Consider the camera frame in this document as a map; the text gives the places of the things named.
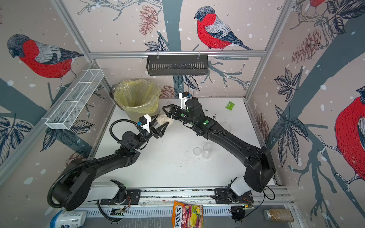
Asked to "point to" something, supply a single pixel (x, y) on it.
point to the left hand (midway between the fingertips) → (165, 117)
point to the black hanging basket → (177, 65)
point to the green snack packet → (230, 105)
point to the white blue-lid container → (75, 218)
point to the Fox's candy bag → (185, 215)
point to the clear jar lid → (196, 151)
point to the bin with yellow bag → (136, 98)
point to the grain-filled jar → (278, 215)
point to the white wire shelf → (73, 100)
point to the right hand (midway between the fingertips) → (166, 108)
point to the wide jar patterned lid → (163, 118)
